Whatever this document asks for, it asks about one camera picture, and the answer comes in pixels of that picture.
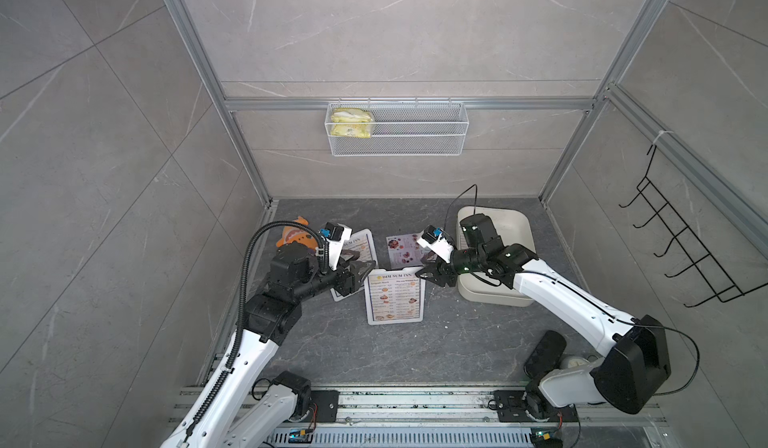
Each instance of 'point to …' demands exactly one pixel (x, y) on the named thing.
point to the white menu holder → (385, 271)
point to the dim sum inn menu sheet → (394, 296)
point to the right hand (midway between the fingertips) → (423, 265)
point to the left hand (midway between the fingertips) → (366, 256)
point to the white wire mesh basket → (398, 129)
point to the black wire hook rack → (686, 241)
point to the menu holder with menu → (362, 242)
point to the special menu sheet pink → (404, 251)
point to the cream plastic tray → (516, 226)
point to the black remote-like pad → (547, 355)
